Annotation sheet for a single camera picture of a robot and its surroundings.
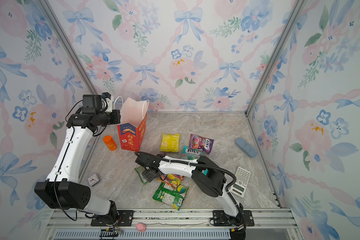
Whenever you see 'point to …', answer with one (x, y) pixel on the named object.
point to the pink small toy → (141, 227)
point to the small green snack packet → (140, 169)
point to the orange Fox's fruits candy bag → (172, 180)
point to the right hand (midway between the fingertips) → (151, 170)
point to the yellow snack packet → (170, 142)
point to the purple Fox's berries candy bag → (202, 143)
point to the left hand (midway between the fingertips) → (120, 113)
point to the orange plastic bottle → (110, 142)
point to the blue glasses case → (245, 147)
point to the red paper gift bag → (133, 123)
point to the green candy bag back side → (171, 195)
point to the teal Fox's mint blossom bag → (191, 154)
